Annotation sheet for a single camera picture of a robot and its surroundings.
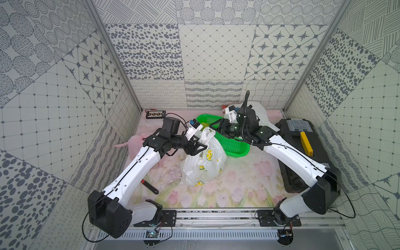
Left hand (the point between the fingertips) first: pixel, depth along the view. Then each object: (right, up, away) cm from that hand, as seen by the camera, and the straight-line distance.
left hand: (205, 144), depth 71 cm
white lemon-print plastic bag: (-2, -13, +7) cm, 15 cm away
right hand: (+3, +7, +3) cm, 8 cm away
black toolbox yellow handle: (+53, +5, +10) cm, 54 cm away
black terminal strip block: (-38, +17, +46) cm, 62 cm away
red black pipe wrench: (-32, -25, +13) cm, 42 cm away
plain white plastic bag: (+36, +13, +25) cm, 46 cm away
